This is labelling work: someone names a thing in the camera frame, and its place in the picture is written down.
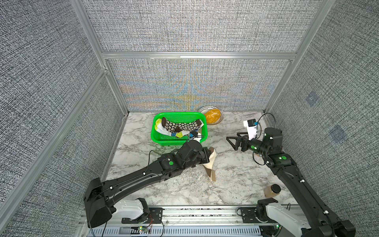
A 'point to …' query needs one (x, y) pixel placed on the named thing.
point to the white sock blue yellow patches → (159, 127)
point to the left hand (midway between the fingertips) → (216, 152)
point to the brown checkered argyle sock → (191, 127)
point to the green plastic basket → (178, 118)
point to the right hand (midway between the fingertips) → (233, 132)
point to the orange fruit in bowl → (212, 115)
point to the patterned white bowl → (205, 108)
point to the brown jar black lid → (272, 191)
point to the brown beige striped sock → (209, 166)
